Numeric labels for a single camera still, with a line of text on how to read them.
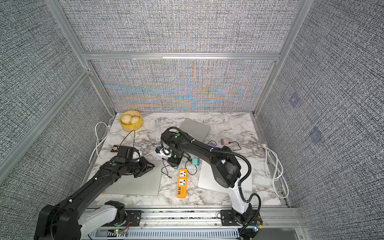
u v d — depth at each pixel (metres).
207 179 0.84
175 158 0.75
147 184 0.89
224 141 1.00
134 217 0.73
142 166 0.73
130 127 1.07
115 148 0.98
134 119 1.08
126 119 1.09
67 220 0.39
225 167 0.51
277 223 0.74
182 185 0.82
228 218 0.74
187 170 0.89
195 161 0.90
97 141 1.06
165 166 0.91
